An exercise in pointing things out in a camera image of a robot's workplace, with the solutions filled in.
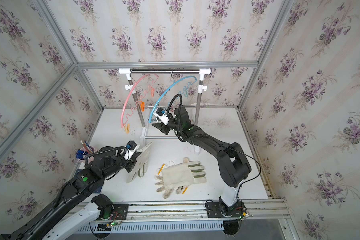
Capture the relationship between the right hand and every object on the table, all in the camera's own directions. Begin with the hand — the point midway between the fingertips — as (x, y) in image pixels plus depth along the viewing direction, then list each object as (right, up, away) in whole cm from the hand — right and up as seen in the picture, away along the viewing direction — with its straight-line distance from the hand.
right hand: (157, 120), depth 81 cm
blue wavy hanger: (+16, +24, +36) cm, 47 cm away
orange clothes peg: (-10, +9, +5) cm, 14 cm away
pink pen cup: (-40, -17, +3) cm, 44 cm away
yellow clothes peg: (-16, -4, -3) cm, 17 cm away
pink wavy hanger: (-11, +11, +1) cm, 16 cm away
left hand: (-7, -16, -9) cm, 19 cm away
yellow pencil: (+1, -29, +7) cm, 30 cm away
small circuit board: (-24, -52, -9) cm, 58 cm away
